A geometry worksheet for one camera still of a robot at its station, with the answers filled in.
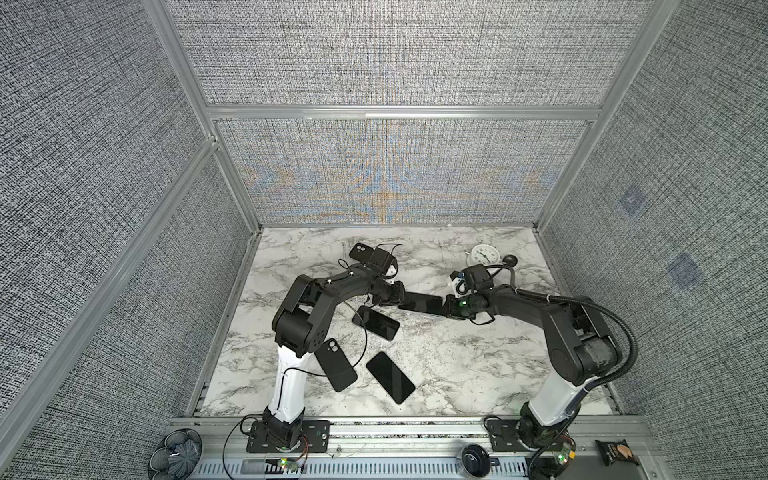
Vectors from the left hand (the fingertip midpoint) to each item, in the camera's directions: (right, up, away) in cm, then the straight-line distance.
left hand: (405, 303), depth 97 cm
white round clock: (+29, +16, +9) cm, 34 cm away
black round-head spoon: (+38, +14, +9) cm, 41 cm away
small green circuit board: (-31, -33, -27) cm, 53 cm away
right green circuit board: (+35, -30, -28) cm, 54 cm away
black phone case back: (-16, +17, +15) cm, 28 cm away
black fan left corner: (-55, -31, -28) cm, 69 cm away
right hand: (+11, -3, -1) cm, 11 cm away
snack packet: (+47, -30, -27) cm, 62 cm away
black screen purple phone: (+6, 0, 0) cm, 6 cm away
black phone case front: (-21, -16, -11) cm, 29 cm away
